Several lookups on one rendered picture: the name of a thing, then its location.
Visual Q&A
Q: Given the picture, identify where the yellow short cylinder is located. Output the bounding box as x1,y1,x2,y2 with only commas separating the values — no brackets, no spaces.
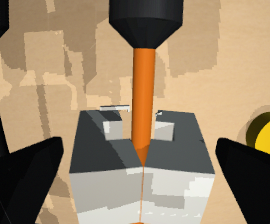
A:
245,112,270,153

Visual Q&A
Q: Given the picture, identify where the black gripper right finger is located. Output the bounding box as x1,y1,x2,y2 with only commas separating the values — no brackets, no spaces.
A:
215,137,270,224

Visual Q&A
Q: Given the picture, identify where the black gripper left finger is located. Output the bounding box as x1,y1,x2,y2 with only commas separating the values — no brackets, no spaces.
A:
0,136,63,224

